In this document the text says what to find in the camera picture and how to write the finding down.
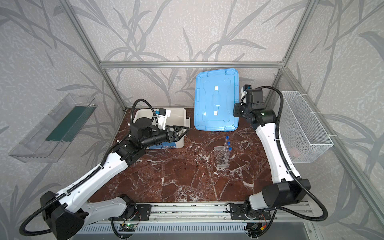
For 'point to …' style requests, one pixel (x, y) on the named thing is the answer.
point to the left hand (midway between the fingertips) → (187, 126)
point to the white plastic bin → (143, 113)
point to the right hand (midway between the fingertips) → (238, 102)
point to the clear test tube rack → (222, 159)
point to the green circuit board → (127, 227)
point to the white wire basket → (301, 135)
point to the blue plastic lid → (215, 93)
